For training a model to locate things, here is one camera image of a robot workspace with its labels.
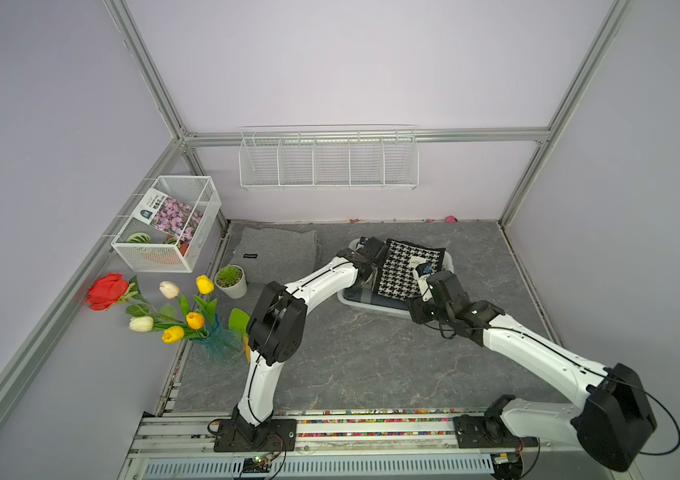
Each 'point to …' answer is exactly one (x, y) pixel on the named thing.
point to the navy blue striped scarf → (366, 296)
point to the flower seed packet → (167, 213)
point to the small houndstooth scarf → (398, 280)
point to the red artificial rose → (105, 292)
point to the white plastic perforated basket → (382, 309)
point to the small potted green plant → (231, 281)
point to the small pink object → (450, 219)
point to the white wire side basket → (143, 248)
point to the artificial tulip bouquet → (219, 338)
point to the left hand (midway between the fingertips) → (356, 275)
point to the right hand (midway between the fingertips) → (413, 298)
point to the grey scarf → (271, 256)
